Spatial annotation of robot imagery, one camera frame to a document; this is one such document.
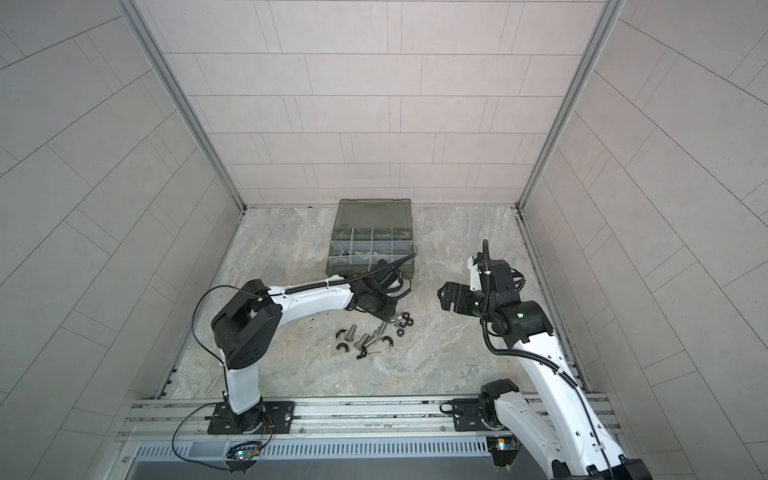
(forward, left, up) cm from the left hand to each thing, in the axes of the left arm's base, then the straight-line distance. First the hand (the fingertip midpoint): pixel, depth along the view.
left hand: (400, 309), depth 88 cm
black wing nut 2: (-8, +4, -1) cm, 9 cm away
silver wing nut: (+21, +19, -1) cm, 28 cm away
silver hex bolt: (-7, +14, -1) cm, 16 cm away
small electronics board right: (-33, -24, -1) cm, 41 cm away
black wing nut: (-7, +17, -1) cm, 18 cm away
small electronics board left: (-35, +34, +3) cm, 49 cm away
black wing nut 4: (-12, +10, -1) cm, 16 cm away
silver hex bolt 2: (-10, +12, -1) cm, 16 cm away
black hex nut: (-3, -3, -1) cm, 5 cm away
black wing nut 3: (-11, +15, -1) cm, 18 cm away
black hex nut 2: (-6, 0, -1) cm, 7 cm away
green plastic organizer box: (+28, +12, +3) cm, 30 cm away
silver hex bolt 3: (-6, +5, 0) cm, 8 cm away
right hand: (-3, -13, +15) cm, 20 cm away
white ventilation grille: (-33, +5, -1) cm, 34 cm away
